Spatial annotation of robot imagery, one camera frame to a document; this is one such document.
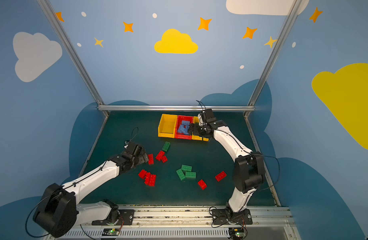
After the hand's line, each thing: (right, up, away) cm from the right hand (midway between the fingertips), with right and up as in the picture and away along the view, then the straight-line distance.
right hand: (195, 129), depth 90 cm
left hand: (-32, -17, -2) cm, 36 cm away
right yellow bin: (+1, +6, +18) cm, 19 cm away
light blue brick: (-8, 0, +17) cm, 19 cm away
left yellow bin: (-21, +2, +25) cm, 33 cm away
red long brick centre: (-23, -17, +6) cm, 30 cm away
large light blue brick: (-6, +5, +21) cm, 22 cm away
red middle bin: (-11, +8, +25) cm, 29 cm away
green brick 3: (-9, -27, -2) cm, 29 cm away
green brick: (-20, -12, +10) cm, 25 cm away
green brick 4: (-3, -27, -2) cm, 28 cm away
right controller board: (+19, -50, -19) cm, 57 cm away
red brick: (-32, -26, -4) cm, 41 cm away
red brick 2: (+4, -32, -5) cm, 33 cm away
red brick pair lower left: (-27, -29, -4) cm, 40 cm away
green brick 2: (-6, -24, +1) cm, 25 cm away
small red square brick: (-20, -19, +4) cm, 28 cm away
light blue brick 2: (-5, 0, +15) cm, 15 cm away
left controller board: (-42, -49, -20) cm, 68 cm away
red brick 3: (+15, -28, -2) cm, 32 cm away
